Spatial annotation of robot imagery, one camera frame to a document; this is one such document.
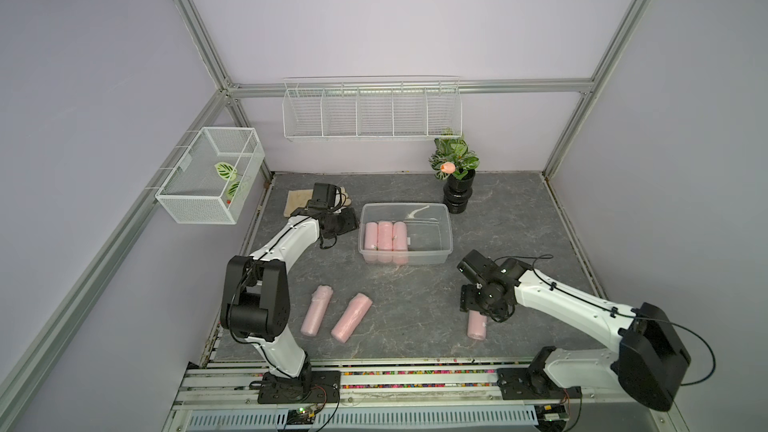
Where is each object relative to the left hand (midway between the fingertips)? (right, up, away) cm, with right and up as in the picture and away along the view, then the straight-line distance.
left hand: (353, 224), depth 92 cm
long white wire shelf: (+5, +38, +7) cm, 39 cm away
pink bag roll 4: (+35, -27, -12) cm, 46 cm away
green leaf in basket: (-33, +15, -13) cm, 39 cm away
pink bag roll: (-9, -22, -8) cm, 25 cm away
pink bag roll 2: (+1, -25, -11) cm, 27 cm away
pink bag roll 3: (+15, -6, +4) cm, 17 cm away
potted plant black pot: (+30, +19, -3) cm, 36 cm away
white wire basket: (-35, +13, -12) cm, 39 cm away
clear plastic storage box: (+25, -3, +12) cm, 28 cm away
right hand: (+34, -22, -10) cm, 42 cm away
